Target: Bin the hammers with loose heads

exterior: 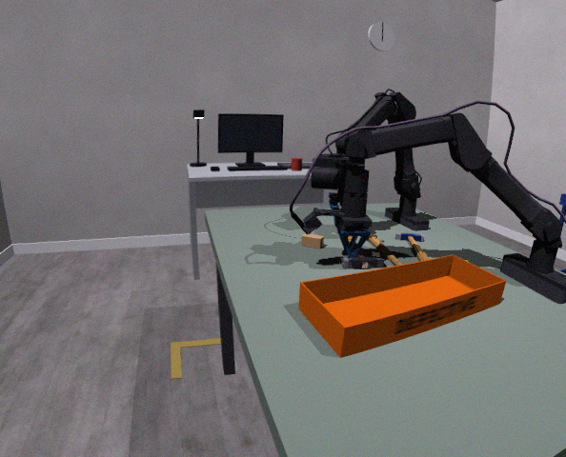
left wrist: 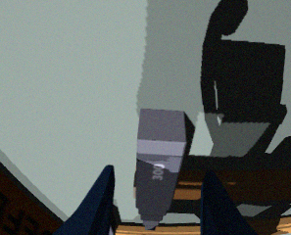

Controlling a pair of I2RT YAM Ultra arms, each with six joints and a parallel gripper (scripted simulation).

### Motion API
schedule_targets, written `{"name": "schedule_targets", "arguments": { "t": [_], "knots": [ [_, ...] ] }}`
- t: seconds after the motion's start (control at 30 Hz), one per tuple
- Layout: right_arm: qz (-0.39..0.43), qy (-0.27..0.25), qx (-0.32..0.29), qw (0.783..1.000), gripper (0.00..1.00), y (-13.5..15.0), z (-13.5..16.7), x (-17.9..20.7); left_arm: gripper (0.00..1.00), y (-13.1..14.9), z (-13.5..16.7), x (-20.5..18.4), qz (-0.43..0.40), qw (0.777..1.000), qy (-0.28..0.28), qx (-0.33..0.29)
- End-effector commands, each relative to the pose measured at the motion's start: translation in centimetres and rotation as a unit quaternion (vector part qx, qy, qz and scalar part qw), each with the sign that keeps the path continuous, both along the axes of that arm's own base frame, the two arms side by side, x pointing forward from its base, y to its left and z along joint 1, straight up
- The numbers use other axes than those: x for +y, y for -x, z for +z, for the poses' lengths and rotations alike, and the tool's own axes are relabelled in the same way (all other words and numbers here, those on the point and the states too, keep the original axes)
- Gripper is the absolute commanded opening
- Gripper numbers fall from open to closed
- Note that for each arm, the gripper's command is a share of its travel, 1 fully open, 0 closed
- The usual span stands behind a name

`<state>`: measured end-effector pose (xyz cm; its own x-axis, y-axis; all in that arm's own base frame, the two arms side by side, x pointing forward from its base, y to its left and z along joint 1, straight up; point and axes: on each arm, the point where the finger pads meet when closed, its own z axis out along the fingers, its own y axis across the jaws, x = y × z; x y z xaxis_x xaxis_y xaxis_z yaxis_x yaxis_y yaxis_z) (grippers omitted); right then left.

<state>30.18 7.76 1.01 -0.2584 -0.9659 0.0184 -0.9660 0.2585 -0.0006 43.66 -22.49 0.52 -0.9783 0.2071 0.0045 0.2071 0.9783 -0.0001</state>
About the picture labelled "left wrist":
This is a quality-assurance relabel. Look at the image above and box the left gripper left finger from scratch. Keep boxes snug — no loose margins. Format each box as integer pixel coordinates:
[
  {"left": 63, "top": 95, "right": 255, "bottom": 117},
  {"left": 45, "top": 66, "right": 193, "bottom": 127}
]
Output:
[{"left": 52, "top": 164, "right": 115, "bottom": 235}]

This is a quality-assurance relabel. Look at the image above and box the hammer with grey head and wooden handle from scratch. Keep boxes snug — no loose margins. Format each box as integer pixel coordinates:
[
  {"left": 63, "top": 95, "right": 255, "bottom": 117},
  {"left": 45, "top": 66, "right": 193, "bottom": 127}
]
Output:
[{"left": 109, "top": 212, "right": 291, "bottom": 235}]

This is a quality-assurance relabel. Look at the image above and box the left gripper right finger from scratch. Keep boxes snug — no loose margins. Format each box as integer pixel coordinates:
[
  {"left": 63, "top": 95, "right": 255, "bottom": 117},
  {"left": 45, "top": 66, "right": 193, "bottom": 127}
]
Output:
[{"left": 200, "top": 170, "right": 258, "bottom": 235}]

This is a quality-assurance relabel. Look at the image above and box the orange bin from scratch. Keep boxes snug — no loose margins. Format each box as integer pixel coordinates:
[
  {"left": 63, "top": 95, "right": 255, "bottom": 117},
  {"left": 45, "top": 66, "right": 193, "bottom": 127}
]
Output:
[{"left": 0, "top": 170, "right": 61, "bottom": 235}]

